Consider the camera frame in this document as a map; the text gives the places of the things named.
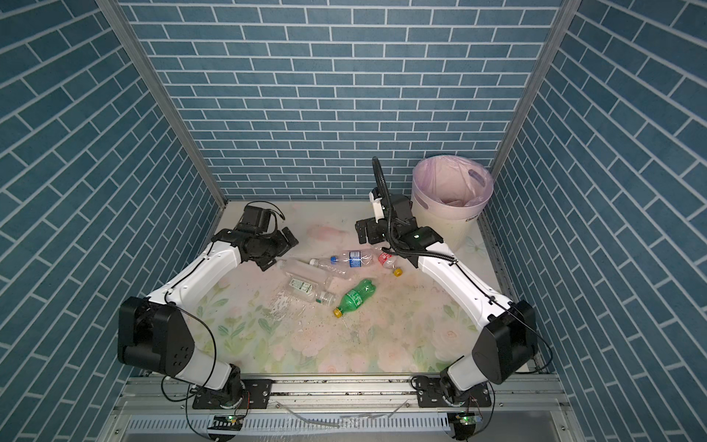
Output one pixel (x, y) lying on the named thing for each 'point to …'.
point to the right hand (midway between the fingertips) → (367, 218)
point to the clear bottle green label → (304, 288)
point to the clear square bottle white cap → (306, 271)
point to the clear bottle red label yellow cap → (388, 261)
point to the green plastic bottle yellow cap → (353, 299)
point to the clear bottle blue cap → (355, 259)
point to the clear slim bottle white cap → (318, 262)
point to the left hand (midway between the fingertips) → (292, 246)
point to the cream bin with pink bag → (449, 193)
